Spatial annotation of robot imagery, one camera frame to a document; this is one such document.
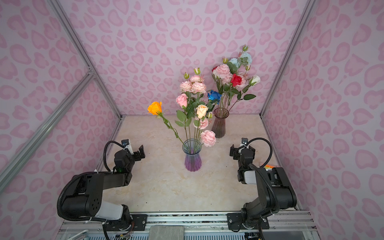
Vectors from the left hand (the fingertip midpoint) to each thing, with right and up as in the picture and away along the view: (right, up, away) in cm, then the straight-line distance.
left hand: (135, 144), depth 91 cm
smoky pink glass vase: (+52, +11, +7) cm, 54 cm away
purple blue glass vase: (+35, -1, -10) cm, 36 cm away
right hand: (+65, 0, +1) cm, 65 cm away
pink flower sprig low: (+43, +6, -25) cm, 50 cm away
